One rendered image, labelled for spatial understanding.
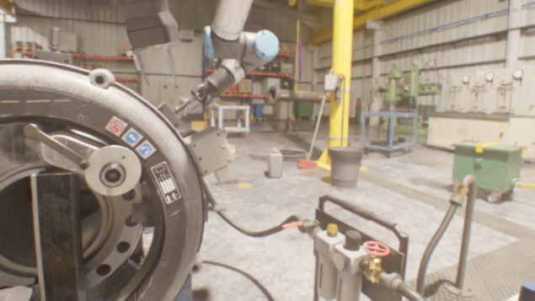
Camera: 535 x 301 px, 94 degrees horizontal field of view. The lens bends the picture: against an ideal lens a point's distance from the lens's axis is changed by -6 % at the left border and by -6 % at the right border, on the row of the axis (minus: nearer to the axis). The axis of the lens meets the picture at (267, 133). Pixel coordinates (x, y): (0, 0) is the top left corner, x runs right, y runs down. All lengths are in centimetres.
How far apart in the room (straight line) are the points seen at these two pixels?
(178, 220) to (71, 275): 24
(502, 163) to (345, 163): 147
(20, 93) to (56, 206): 23
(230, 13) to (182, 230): 57
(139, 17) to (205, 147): 37
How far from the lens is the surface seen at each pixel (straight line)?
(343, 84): 401
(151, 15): 48
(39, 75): 69
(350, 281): 94
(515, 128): 603
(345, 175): 310
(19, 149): 74
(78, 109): 66
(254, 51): 88
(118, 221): 85
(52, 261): 74
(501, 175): 331
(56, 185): 67
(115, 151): 66
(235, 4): 75
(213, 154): 73
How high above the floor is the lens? 89
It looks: 6 degrees down
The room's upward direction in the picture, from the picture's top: 1 degrees clockwise
